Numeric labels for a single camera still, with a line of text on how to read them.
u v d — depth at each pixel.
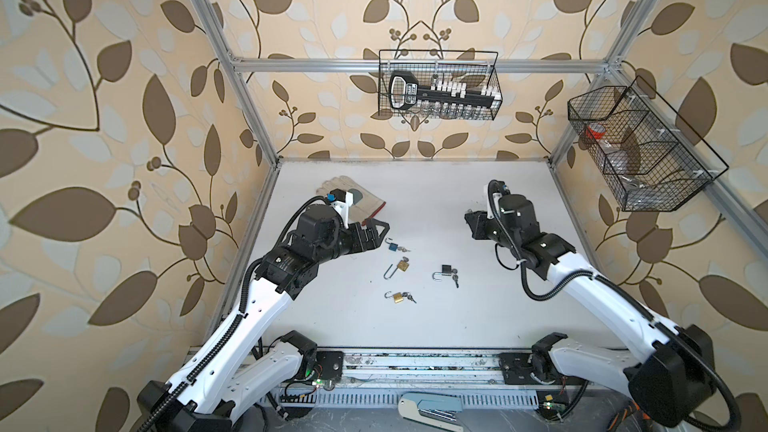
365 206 1.06
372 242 0.62
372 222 0.63
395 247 0.96
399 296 0.86
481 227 0.70
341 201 0.64
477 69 0.91
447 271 0.91
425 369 0.75
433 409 0.67
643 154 0.76
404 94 0.85
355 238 0.62
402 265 0.92
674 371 0.38
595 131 0.88
